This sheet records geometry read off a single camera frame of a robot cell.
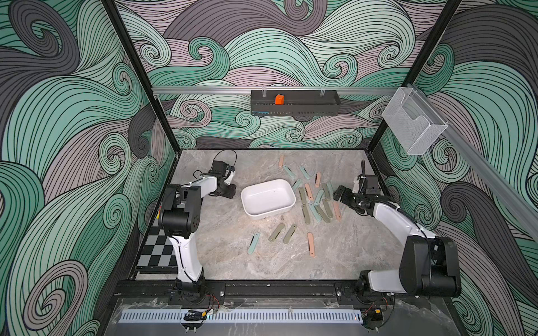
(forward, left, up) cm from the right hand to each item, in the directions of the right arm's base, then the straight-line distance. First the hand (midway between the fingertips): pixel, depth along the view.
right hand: (345, 198), depth 90 cm
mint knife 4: (-2, +12, -8) cm, 15 cm away
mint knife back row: (+22, +22, -8) cm, 32 cm away
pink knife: (-15, +16, -8) cm, 23 cm away
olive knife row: (-2, +17, -8) cm, 18 cm away
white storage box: (+4, +34, -6) cm, 35 cm away
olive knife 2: (-12, +25, -7) cm, 29 cm away
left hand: (+10, +54, -6) cm, 55 cm away
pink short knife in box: (+16, +8, -8) cm, 19 cm away
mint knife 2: (+21, +14, -8) cm, 26 cm away
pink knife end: (-2, +2, -8) cm, 8 cm away
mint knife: (-17, +40, -7) cm, 44 cm away
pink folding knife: (+11, +14, -8) cm, 19 cm away
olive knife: (-13, +31, -7) cm, 34 cm away
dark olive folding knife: (+9, +5, -8) cm, 13 cm away
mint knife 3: (+12, +20, -7) cm, 24 cm away
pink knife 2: (+29, +26, -7) cm, 40 cm away
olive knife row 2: (-3, +9, -9) cm, 13 cm away
